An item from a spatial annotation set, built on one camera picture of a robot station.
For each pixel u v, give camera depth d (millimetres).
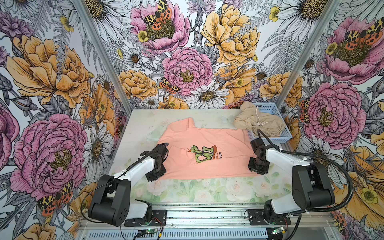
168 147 773
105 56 894
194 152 978
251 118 1052
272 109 1190
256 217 740
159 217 736
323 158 812
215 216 761
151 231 711
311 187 446
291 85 1050
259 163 761
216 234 1118
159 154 671
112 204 419
